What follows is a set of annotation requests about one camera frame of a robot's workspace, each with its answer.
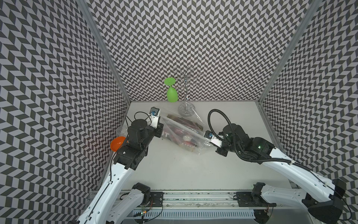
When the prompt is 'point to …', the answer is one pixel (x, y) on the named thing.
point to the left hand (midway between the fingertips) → (156, 117)
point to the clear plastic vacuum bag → (186, 130)
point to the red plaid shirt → (179, 135)
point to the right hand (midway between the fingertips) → (215, 142)
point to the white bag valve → (187, 137)
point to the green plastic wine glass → (172, 96)
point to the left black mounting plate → (157, 198)
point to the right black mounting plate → (245, 199)
